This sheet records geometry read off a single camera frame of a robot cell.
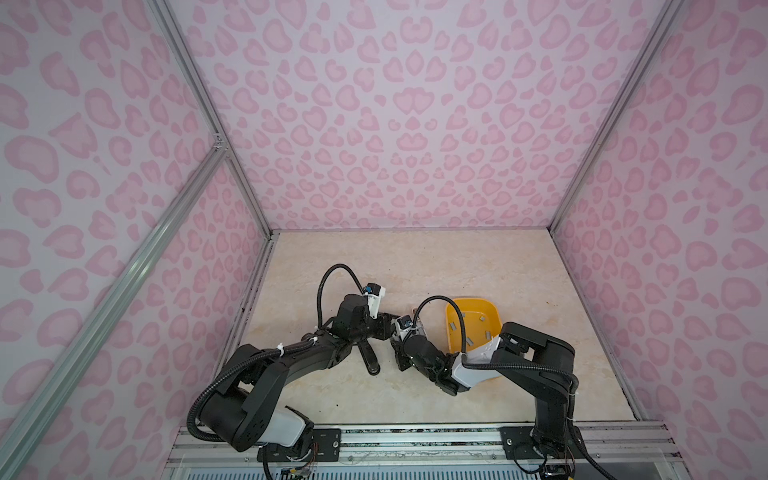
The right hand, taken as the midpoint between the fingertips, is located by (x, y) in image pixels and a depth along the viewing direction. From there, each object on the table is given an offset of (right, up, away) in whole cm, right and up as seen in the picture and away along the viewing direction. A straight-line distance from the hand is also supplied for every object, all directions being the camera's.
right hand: (395, 340), depth 91 cm
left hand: (+1, +8, -5) cm, 10 cm away
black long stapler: (-7, -6, -3) cm, 10 cm away
